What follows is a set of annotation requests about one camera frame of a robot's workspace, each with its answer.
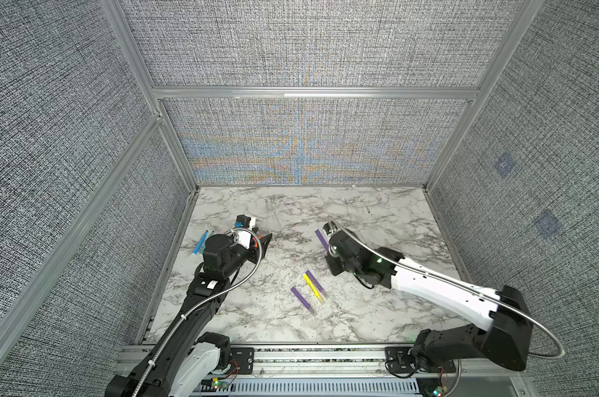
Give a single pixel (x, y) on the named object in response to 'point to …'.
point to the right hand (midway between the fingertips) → (329, 249)
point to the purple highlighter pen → (303, 301)
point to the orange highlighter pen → (260, 236)
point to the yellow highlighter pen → (313, 286)
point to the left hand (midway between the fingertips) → (264, 228)
